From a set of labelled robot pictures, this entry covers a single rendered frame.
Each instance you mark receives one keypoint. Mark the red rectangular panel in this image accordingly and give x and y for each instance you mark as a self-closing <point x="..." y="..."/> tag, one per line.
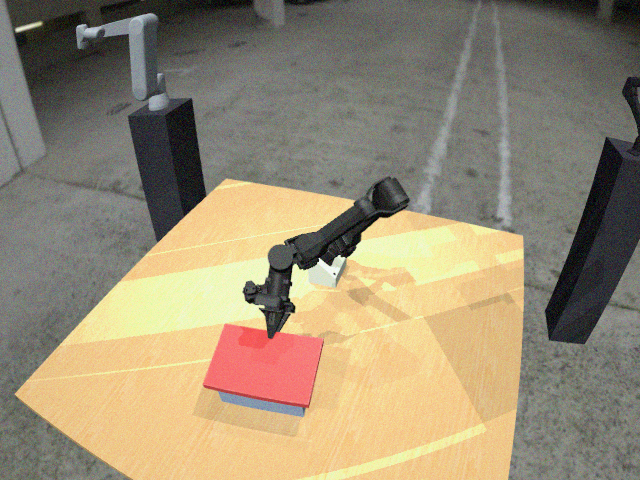
<point x="279" y="370"/>

